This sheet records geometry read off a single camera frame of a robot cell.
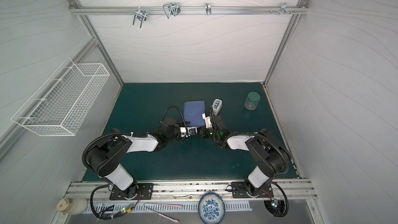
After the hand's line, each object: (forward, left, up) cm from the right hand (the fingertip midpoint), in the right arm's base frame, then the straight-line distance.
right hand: (198, 126), depth 89 cm
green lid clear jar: (+20, -34, +1) cm, 39 cm away
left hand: (+3, +5, 0) cm, 6 cm away
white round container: (-41, +49, +3) cm, 65 cm away
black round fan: (-36, -40, -10) cm, 54 cm away
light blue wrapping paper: (+9, +4, 0) cm, 10 cm away
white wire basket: (-7, +60, +26) cm, 66 cm away
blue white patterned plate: (-38, -9, -6) cm, 40 cm away
